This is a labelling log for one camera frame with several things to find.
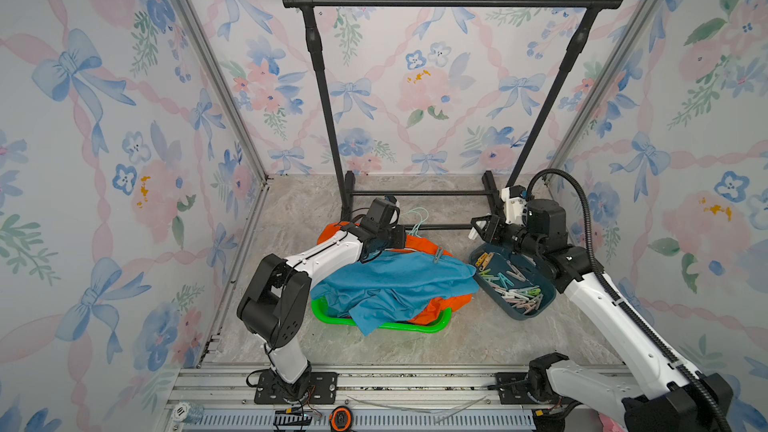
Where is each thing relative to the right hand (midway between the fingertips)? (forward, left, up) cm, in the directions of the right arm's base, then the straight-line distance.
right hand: (477, 220), depth 75 cm
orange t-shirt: (-15, +9, -17) cm, 25 cm away
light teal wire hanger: (+8, +14, -15) cm, 22 cm away
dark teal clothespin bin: (-5, -17, -25) cm, 31 cm away
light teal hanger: (+20, +10, -25) cm, 34 cm away
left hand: (+5, +17, -14) cm, 22 cm away
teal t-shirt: (-12, +21, -13) cm, 28 cm away
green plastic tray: (-20, +9, -18) cm, 28 cm away
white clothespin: (-3, +1, -1) cm, 4 cm away
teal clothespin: (-2, +9, -13) cm, 15 cm away
